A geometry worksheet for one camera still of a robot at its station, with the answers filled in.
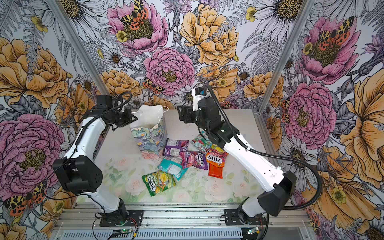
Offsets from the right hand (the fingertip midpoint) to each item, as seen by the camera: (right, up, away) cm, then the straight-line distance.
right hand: (181, 111), depth 68 cm
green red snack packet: (+9, -19, +31) cm, 37 cm away
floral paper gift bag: (-17, -9, +8) cm, 21 cm away
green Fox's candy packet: (-14, -37, +15) cm, 42 cm away
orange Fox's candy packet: (+19, -26, +25) cm, 41 cm away
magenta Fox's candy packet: (+5, -27, +23) cm, 35 cm away
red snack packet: (+18, -33, +20) cm, 43 cm away
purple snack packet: (-8, -20, +30) cm, 37 cm away
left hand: (-26, -4, +16) cm, 31 cm away
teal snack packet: (-6, -30, +19) cm, 36 cm away
